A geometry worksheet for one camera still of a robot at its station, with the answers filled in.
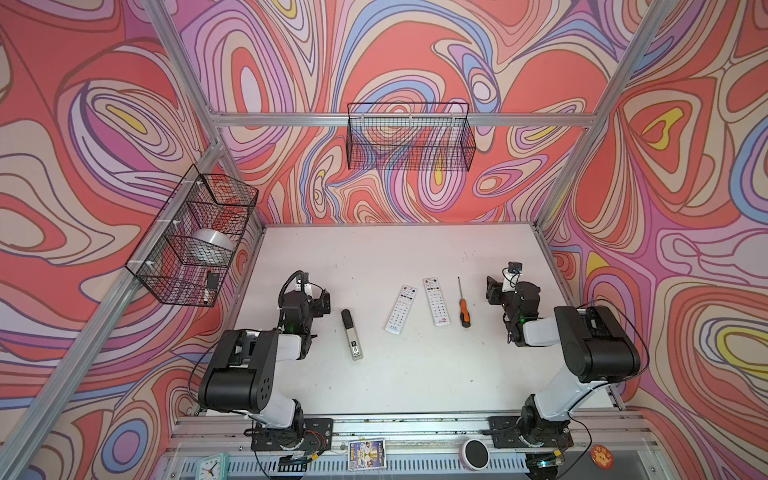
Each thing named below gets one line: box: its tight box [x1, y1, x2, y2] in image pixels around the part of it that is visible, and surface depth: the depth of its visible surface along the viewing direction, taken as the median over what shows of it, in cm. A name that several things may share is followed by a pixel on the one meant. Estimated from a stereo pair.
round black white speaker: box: [459, 438, 491, 471], surface depth 68 cm
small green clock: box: [195, 453, 229, 480], surface depth 69 cm
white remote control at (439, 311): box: [422, 277, 451, 326], surface depth 98 cm
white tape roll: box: [190, 228, 235, 259], surface depth 73 cm
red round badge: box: [590, 444, 615, 470], surface depth 72 cm
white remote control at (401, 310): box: [384, 285, 418, 335], surface depth 95 cm
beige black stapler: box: [341, 309, 364, 361], surface depth 88 cm
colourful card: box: [348, 439, 387, 470], surface depth 71 cm
